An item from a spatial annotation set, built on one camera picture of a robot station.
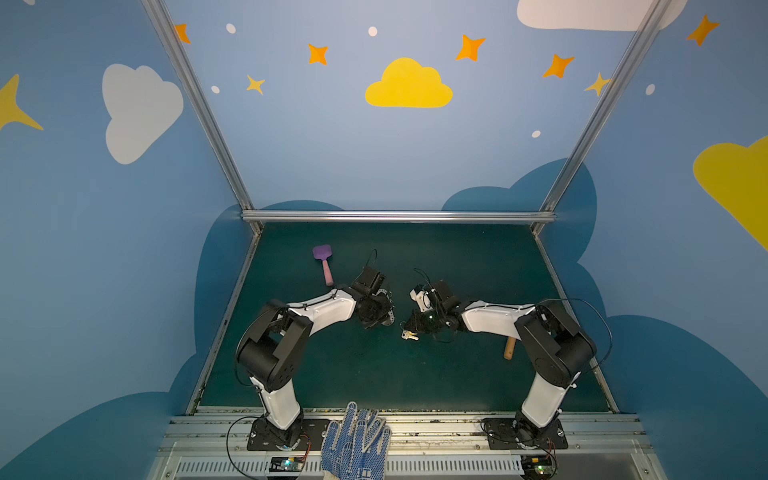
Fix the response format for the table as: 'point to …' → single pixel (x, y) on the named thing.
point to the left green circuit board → (286, 464)
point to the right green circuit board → (538, 466)
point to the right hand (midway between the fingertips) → (406, 324)
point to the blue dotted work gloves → (358, 447)
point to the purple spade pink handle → (323, 253)
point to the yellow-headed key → (406, 335)
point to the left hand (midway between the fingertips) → (397, 314)
